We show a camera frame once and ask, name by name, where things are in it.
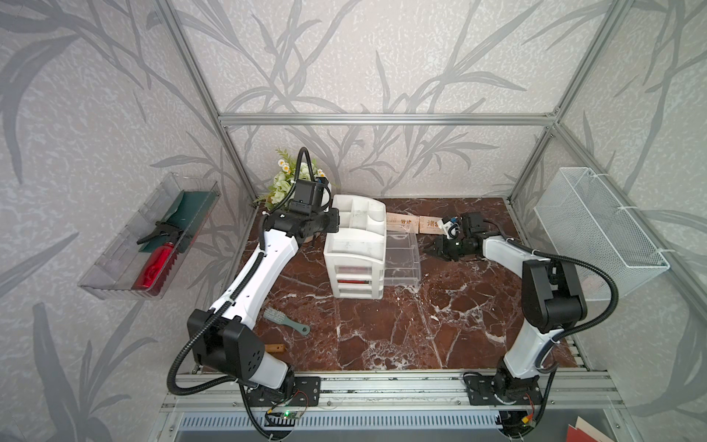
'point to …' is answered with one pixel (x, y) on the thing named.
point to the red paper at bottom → (575, 436)
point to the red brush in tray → (156, 270)
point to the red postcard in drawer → (354, 281)
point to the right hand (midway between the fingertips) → (425, 249)
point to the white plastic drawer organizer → (355, 256)
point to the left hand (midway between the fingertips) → (334, 216)
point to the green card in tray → (187, 216)
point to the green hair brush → (279, 317)
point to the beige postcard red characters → (397, 222)
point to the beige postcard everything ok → (429, 225)
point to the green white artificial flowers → (286, 174)
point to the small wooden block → (276, 348)
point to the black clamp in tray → (164, 228)
